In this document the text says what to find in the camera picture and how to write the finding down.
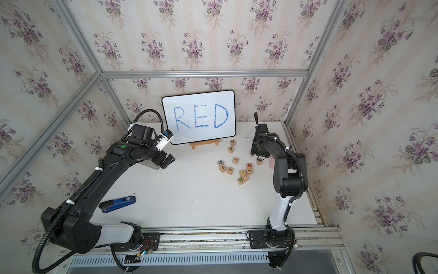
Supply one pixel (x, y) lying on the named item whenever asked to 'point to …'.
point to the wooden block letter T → (235, 160)
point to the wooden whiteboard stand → (204, 142)
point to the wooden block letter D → (240, 181)
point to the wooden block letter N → (249, 166)
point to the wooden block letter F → (222, 168)
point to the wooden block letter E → (230, 171)
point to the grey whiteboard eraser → (150, 164)
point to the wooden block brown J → (245, 177)
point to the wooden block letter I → (249, 170)
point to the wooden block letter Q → (220, 162)
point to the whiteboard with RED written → (202, 116)
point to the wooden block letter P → (230, 149)
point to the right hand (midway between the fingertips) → (261, 152)
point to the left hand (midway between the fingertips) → (166, 152)
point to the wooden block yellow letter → (242, 172)
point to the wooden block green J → (259, 162)
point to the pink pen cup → (272, 162)
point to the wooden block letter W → (232, 142)
